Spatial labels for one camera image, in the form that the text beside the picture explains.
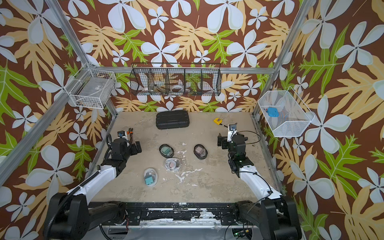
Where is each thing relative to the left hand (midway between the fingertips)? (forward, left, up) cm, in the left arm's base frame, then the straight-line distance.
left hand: (131, 141), depth 88 cm
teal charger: (0, -19, -10) cm, 22 cm away
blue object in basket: (+12, -83, +14) cm, 85 cm away
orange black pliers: (+14, +8, -9) cm, 19 cm away
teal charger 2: (-20, -12, -11) cm, 25 cm away
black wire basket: (+37, -25, +19) cm, 48 cm away
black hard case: (+26, -21, -9) cm, 35 cm away
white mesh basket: (+10, -90, +13) cm, 92 cm away
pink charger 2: (-10, -24, -10) cm, 28 cm away
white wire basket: (+25, +25, +20) cm, 41 cm away
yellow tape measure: (+27, -57, -12) cm, 65 cm away
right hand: (+2, -57, +6) cm, 57 cm away
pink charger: (0, -42, -10) cm, 43 cm away
